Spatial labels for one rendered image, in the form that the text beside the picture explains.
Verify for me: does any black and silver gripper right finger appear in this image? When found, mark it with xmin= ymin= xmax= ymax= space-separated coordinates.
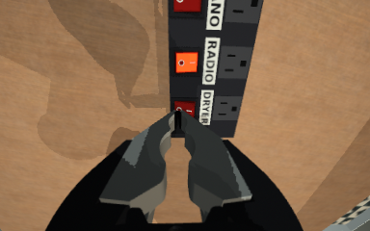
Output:
xmin=178 ymin=110 xmax=304 ymax=231

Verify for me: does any black power strip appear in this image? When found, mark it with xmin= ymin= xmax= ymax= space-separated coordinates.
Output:
xmin=168 ymin=0 xmax=264 ymax=138

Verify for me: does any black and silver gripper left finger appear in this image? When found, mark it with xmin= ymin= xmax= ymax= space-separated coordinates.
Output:
xmin=45 ymin=110 xmax=178 ymax=231

